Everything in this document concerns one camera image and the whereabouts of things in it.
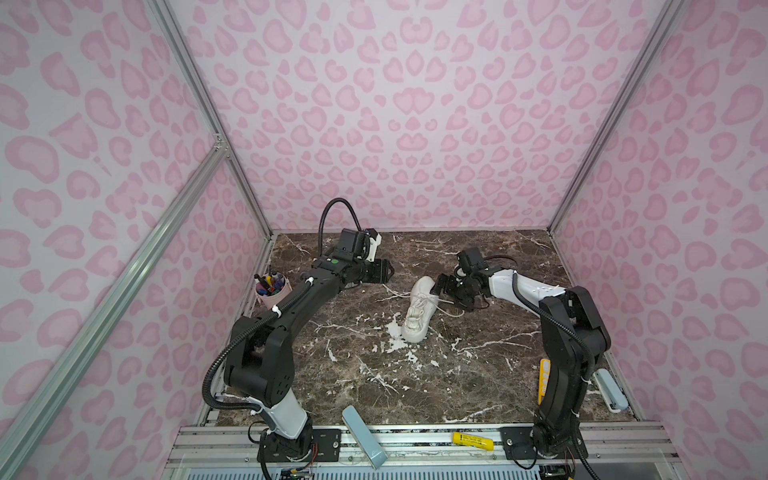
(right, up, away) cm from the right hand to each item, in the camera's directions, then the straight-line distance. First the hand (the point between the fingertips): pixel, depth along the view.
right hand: (442, 293), depth 95 cm
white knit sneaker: (-7, -5, -4) cm, 9 cm away
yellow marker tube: (+4, -33, -22) cm, 40 cm away
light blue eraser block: (-23, -31, -23) cm, 45 cm away
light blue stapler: (+41, -25, -18) cm, 52 cm away
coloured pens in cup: (-53, +3, -4) cm, 53 cm away
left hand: (-17, +9, -8) cm, 21 cm away
